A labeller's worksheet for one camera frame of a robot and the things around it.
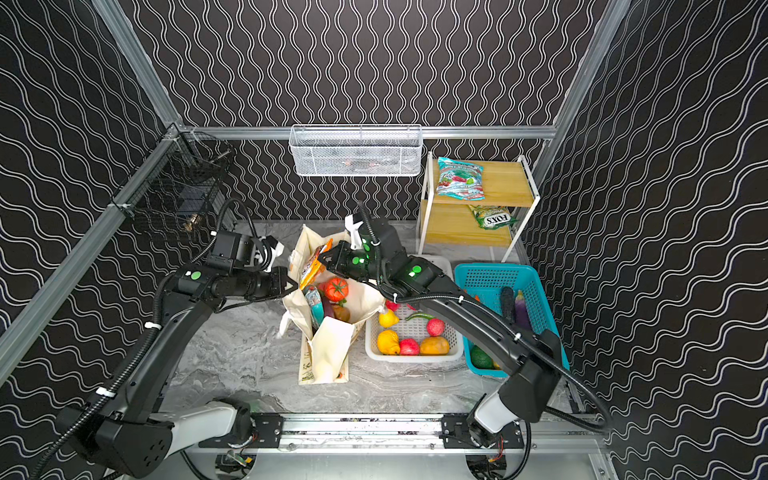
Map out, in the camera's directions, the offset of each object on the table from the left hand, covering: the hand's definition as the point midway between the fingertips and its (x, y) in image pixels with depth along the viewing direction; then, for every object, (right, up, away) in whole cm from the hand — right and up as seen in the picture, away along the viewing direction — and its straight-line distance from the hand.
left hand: (303, 285), depth 72 cm
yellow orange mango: (+33, -18, +10) cm, 39 cm away
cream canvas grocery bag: (+4, -18, +5) cm, 19 cm away
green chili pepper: (+30, -11, +21) cm, 39 cm away
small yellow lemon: (+21, -12, +17) cm, 29 cm away
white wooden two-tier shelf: (+54, +23, +8) cm, 59 cm away
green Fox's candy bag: (+54, +19, +25) cm, 63 cm away
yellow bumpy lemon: (+21, -17, +12) cm, 29 cm away
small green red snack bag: (+1, -6, +10) cm, 11 cm away
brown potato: (+7, -10, +15) cm, 20 cm away
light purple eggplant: (+3, -8, +14) cm, 16 cm away
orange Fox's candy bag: (+4, +4, -5) cm, 8 cm away
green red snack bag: (+40, +27, +9) cm, 50 cm away
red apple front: (+26, -18, +10) cm, 34 cm away
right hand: (+4, +6, -5) cm, 9 cm away
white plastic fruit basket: (+28, -15, +20) cm, 38 cm away
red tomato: (+5, -3, +18) cm, 19 cm away
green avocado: (+45, -21, +8) cm, 50 cm away
